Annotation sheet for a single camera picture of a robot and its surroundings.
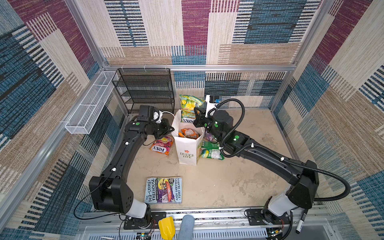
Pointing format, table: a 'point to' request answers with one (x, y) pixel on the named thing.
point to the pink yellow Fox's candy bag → (163, 145)
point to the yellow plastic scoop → (167, 228)
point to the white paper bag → (188, 148)
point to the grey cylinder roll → (186, 228)
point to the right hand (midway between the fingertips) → (194, 110)
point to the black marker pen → (301, 221)
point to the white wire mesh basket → (82, 119)
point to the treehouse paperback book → (163, 190)
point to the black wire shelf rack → (145, 86)
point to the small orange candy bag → (189, 133)
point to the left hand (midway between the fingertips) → (175, 126)
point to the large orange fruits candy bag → (180, 135)
